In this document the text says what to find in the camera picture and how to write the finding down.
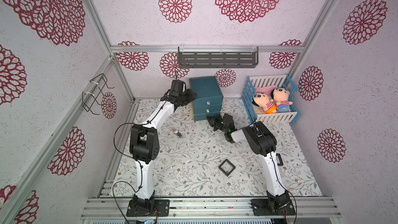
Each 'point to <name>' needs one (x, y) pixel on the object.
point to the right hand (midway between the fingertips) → (209, 115)
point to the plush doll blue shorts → (281, 95)
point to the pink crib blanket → (268, 89)
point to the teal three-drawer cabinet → (208, 98)
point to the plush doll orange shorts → (262, 100)
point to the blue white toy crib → (255, 112)
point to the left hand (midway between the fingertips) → (196, 95)
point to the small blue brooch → (179, 135)
